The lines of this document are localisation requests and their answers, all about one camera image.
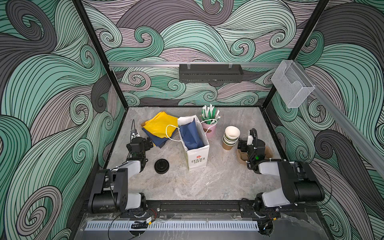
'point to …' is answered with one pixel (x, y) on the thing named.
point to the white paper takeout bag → (198, 157)
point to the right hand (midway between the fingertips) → (247, 138)
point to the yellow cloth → (162, 124)
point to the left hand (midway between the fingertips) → (140, 138)
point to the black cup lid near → (161, 166)
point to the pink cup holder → (210, 130)
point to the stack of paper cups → (230, 137)
